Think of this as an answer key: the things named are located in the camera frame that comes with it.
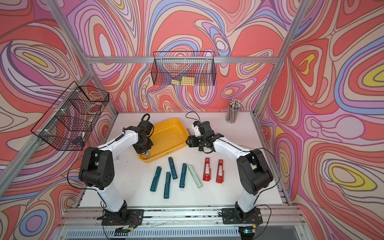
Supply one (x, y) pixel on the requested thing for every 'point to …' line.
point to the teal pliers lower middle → (167, 185)
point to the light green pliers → (195, 177)
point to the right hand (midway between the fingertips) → (191, 144)
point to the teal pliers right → (182, 183)
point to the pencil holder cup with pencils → (235, 105)
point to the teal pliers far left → (156, 178)
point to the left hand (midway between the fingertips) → (149, 148)
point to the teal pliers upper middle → (173, 168)
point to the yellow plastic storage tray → (169, 136)
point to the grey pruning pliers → (147, 153)
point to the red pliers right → (220, 174)
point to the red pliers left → (207, 170)
